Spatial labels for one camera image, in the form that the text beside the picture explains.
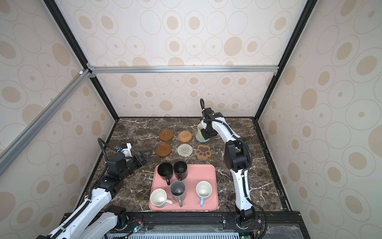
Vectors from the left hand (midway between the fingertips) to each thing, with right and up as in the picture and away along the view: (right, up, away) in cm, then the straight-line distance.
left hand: (151, 152), depth 79 cm
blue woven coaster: (+27, +5, +27) cm, 39 cm away
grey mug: (+14, -23, +4) cm, 27 cm away
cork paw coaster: (+29, -3, +21) cm, 36 cm away
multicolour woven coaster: (+16, -2, +22) cm, 27 cm away
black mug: (+6, -12, +9) cm, 16 cm away
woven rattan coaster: (+16, +7, +30) cm, 35 cm away
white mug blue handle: (+28, -21, +3) cm, 35 cm away
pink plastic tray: (+24, -15, +11) cm, 30 cm away
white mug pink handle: (+3, -25, +1) cm, 25 cm away
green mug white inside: (+26, +13, +21) cm, 36 cm away
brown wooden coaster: (+2, -2, +22) cm, 22 cm away
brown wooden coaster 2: (+2, +8, +30) cm, 32 cm away
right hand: (+33, +8, +22) cm, 40 cm away
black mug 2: (+15, -12, +9) cm, 21 cm away
